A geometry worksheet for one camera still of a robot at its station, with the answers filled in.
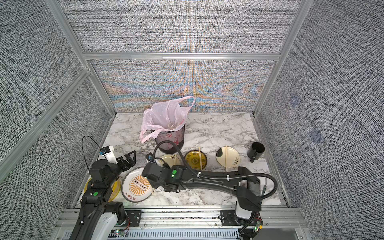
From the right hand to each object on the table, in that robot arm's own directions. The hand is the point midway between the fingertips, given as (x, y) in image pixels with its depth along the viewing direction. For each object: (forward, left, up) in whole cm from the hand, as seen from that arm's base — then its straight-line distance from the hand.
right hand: (154, 170), depth 72 cm
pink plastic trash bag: (+35, -4, +1) cm, 35 cm away
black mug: (+16, -57, -10) cm, 59 cm away
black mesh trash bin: (+19, -10, +1) cm, 22 cm away
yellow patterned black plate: (+15, -19, -17) cm, 29 cm away
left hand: (+9, +13, +1) cm, 16 cm away
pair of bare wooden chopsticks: (+14, -40, -16) cm, 46 cm away
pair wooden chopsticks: (-6, +2, -14) cm, 16 cm away
